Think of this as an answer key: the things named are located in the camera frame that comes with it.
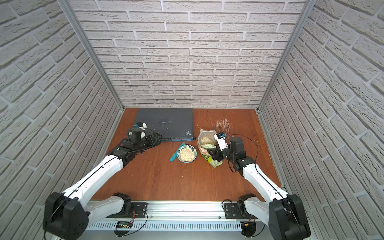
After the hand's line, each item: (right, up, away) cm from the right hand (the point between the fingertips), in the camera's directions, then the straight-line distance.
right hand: (209, 148), depth 83 cm
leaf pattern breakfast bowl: (-14, -4, +7) cm, 16 cm away
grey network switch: (-24, +13, +20) cm, 34 cm away
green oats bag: (-1, +4, +8) cm, 9 cm away
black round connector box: (+17, -36, -13) cm, 42 cm away
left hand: (-31, +8, 0) cm, 32 cm away
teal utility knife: (-21, -6, +11) cm, 24 cm away
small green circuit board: (-43, -36, -11) cm, 57 cm away
